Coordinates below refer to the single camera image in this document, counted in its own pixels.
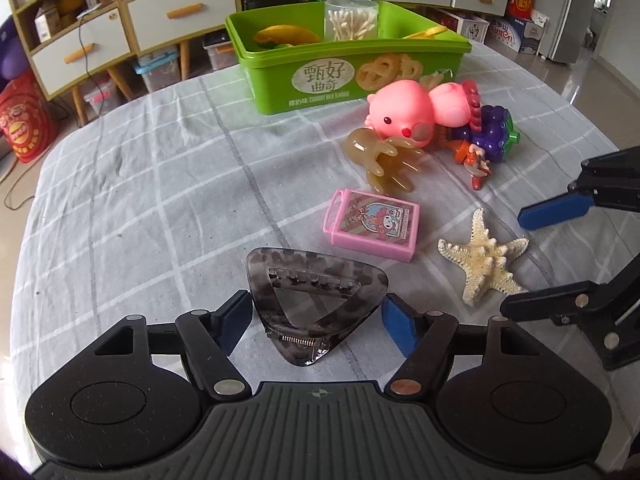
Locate beige starfish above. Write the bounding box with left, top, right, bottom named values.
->
left=437, top=208, right=529, bottom=307

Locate grey triangular hair clip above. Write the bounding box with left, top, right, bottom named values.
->
left=246, top=247, right=388, bottom=366

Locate purple grape toy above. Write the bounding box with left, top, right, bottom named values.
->
left=449, top=105, right=521, bottom=164

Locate pink card box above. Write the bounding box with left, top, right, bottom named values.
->
left=322, top=188, right=421, bottom=262

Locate small red figurine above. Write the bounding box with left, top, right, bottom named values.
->
left=445, top=140, right=492, bottom=191

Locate pink pig toy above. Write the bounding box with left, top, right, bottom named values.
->
left=364, top=79, right=482, bottom=148

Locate yellow toy pot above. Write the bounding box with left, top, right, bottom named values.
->
left=404, top=25, right=448, bottom=40

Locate cotton swab jar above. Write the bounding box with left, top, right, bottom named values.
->
left=324, top=0, right=378, bottom=41

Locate grey checked tablecloth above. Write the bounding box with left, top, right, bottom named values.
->
left=8, top=41, right=640, bottom=470

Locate green plastic cookie box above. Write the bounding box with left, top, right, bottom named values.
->
left=226, top=1, right=472, bottom=114

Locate red lantern bag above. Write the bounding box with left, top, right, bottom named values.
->
left=0, top=70, right=58, bottom=164

